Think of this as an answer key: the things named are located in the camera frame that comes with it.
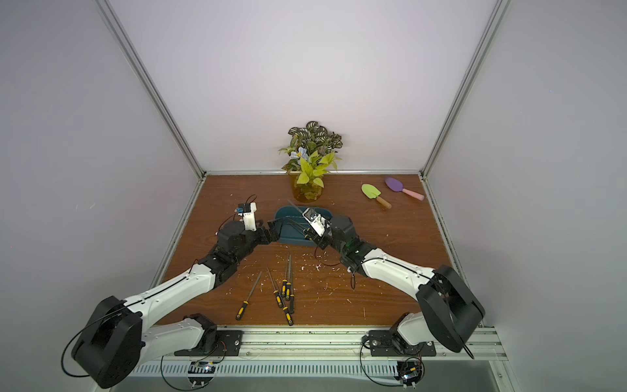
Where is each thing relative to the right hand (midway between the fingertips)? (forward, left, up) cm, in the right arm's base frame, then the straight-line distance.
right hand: (315, 215), depth 82 cm
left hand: (-2, +13, 0) cm, 13 cm away
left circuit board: (-44, +34, -22) cm, 59 cm away
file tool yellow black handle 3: (-18, +10, -18) cm, 27 cm away
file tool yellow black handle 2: (-26, +9, -18) cm, 33 cm away
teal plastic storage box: (+3, +11, -18) cm, 21 cm away
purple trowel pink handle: (+31, -37, -18) cm, 51 cm away
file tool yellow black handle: (-21, +13, -18) cm, 31 cm away
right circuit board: (-41, -29, -20) cm, 54 cm away
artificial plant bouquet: (+31, +3, +3) cm, 31 cm away
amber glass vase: (+23, +5, -11) cm, 26 cm away
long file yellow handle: (-26, +24, -17) cm, 39 cm away
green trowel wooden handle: (+28, -25, -20) cm, 42 cm away
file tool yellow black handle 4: (-18, +11, -18) cm, 27 cm away
